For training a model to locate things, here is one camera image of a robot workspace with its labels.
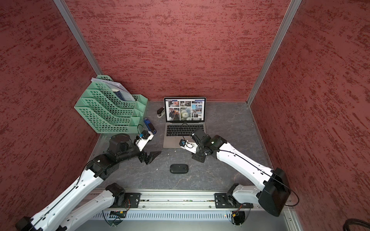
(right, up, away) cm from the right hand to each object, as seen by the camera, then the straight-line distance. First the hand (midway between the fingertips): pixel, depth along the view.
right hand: (196, 154), depth 78 cm
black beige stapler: (-27, +24, +31) cm, 47 cm away
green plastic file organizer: (-62, +25, +15) cm, 69 cm away
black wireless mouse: (-10, -10, +5) cm, 15 cm away
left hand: (-23, +5, -6) cm, 24 cm away
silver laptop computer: (-9, +21, +25) cm, 34 cm away
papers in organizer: (-53, +40, +19) cm, 69 cm away
